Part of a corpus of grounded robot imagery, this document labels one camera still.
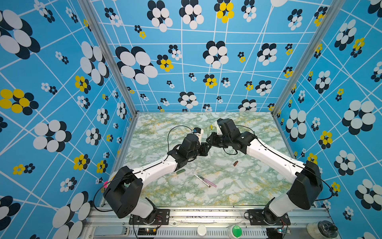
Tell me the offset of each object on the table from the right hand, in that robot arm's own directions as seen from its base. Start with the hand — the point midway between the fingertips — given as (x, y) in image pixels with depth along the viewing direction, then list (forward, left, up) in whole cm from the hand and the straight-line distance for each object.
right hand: (207, 140), depth 81 cm
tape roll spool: (-39, -48, -10) cm, 62 cm away
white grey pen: (-16, +2, -18) cm, 24 cm away
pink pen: (-16, 0, -18) cm, 24 cm away
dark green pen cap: (-10, +16, -19) cm, 26 cm away
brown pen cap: (-4, -18, -20) cm, 27 cm away
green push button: (-40, -11, -10) cm, 43 cm away
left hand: (-2, -3, -2) cm, 4 cm away
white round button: (-40, +4, -12) cm, 42 cm away
